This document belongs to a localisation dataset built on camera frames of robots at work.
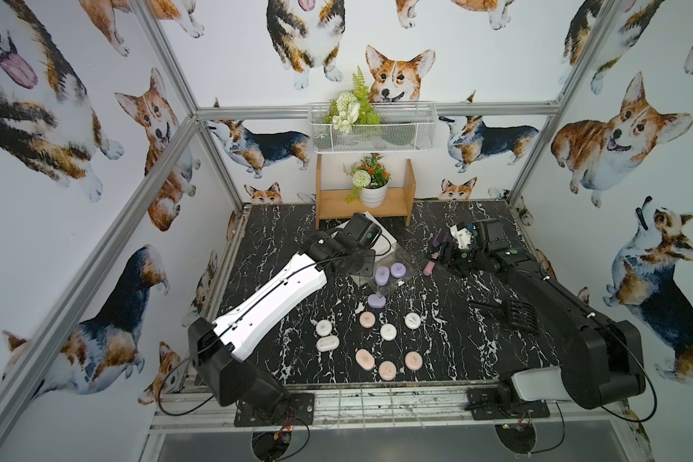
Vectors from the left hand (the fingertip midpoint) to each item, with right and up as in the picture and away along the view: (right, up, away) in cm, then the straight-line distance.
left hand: (364, 254), depth 76 cm
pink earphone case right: (+14, -30, +3) cm, 33 cm away
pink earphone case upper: (+1, -21, +11) cm, 24 cm away
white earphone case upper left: (-12, -23, +10) cm, 28 cm away
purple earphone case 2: (+10, -6, +11) cm, 16 cm away
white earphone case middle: (+7, -24, +9) cm, 27 cm away
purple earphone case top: (+4, -17, +14) cm, 22 cm away
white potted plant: (+2, +24, +24) cm, 34 cm away
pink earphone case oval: (0, -30, +3) cm, 30 cm away
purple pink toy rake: (+23, -7, +23) cm, 33 cm away
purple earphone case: (+5, -7, +9) cm, 13 cm away
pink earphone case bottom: (+6, -32, +2) cm, 33 cm away
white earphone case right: (+15, -21, +11) cm, 28 cm away
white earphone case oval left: (-11, -27, +7) cm, 30 cm away
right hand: (+21, 0, +6) cm, 22 cm away
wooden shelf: (-13, +17, +38) cm, 43 cm away
